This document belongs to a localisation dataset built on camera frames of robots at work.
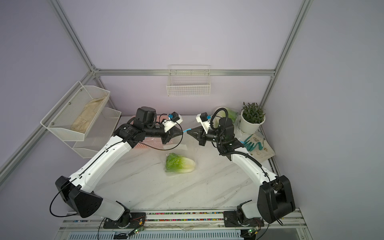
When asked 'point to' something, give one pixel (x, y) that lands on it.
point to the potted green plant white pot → (252, 116)
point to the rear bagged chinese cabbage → (232, 114)
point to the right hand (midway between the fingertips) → (190, 132)
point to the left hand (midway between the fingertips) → (179, 133)
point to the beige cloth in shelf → (81, 123)
